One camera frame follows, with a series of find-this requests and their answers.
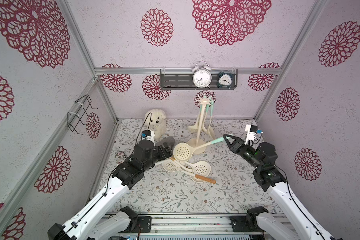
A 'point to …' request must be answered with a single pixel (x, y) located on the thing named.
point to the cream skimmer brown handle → (200, 168)
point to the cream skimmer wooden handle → (171, 166)
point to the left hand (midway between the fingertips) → (167, 147)
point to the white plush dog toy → (156, 121)
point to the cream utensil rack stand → (198, 142)
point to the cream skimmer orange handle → (192, 177)
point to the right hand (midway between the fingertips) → (223, 135)
